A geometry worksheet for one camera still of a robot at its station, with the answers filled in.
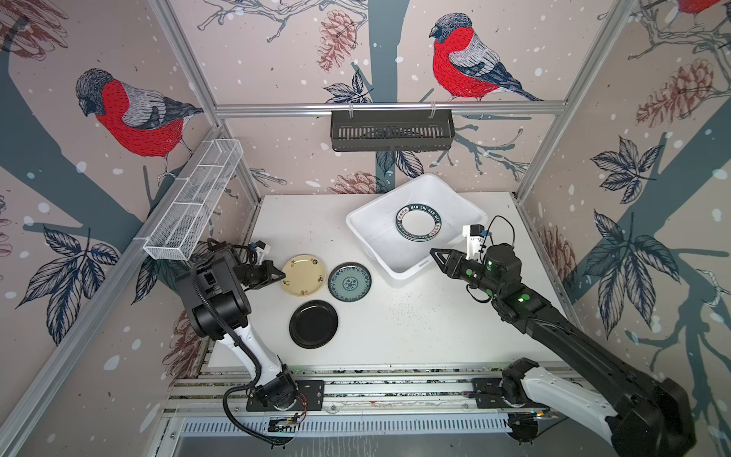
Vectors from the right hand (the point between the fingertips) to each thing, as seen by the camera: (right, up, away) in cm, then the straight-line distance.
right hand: (430, 255), depth 75 cm
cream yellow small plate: (-38, -9, +17) cm, 43 cm away
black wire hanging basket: (-8, +43, +30) cm, 53 cm away
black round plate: (-34, -23, +11) cm, 43 cm away
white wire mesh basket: (-66, +7, -4) cm, 66 cm away
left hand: (-47, -9, +17) cm, 51 cm away
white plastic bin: (-8, -4, +29) cm, 30 cm away
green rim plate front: (+2, +8, +36) cm, 37 cm away
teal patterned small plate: (-24, -12, +20) cm, 33 cm away
